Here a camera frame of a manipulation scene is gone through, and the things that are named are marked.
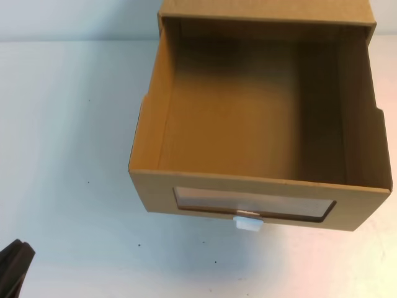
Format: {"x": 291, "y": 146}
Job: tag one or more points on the cardboard shoebox drawer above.
{"x": 276, "y": 122}

